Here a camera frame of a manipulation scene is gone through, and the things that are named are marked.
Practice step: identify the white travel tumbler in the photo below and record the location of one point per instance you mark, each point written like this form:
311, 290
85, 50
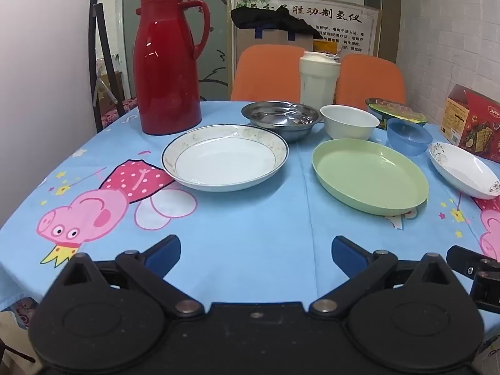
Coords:
318, 82

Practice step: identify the cardboard box with black cloth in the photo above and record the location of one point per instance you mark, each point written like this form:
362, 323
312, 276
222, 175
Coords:
273, 17

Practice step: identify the yellow snack packet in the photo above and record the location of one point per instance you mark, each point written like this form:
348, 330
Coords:
324, 47

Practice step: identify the blue cartoon pig tablecloth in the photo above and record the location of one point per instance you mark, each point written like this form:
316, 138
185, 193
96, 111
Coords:
250, 218

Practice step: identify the plain white bowl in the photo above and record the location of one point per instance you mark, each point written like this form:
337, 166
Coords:
347, 123

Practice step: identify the red cardboard food box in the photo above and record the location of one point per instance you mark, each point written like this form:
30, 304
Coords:
472, 125

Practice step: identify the pink floral cushion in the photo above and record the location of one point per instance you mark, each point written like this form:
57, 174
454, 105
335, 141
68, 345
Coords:
117, 113

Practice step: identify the white wall poster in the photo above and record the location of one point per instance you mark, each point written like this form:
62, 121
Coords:
351, 19

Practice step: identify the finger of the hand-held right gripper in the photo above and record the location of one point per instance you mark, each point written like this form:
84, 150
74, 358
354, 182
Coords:
478, 259

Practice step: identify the green instant noodle bowl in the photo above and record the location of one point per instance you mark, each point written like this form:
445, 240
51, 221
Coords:
398, 110

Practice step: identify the stainless steel bowl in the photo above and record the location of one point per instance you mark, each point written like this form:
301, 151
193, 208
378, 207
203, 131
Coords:
281, 119

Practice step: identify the red thermos jug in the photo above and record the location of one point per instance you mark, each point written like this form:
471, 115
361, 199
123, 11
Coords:
164, 70

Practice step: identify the green plastic plate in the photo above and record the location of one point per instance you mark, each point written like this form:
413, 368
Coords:
367, 175

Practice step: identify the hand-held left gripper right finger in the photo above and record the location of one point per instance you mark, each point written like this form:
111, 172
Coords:
347, 253

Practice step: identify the black metal rack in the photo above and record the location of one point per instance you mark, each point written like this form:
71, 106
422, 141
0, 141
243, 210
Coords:
102, 39

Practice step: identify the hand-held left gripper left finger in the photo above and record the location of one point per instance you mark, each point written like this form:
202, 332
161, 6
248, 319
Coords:
164, 252

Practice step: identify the white plate with dark rim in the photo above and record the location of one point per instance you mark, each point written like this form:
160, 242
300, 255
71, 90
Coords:
222, 160

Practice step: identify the orange chair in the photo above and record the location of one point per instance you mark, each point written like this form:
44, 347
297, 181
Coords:
265, 74
371, 82

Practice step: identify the small brown cardboard box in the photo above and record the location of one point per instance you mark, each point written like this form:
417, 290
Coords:
107, 90

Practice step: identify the blue plastic bowl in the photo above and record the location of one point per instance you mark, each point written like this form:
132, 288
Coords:
410, 138

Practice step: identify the white oval dish with print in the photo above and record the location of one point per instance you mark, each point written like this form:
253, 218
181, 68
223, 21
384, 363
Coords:
465, 170

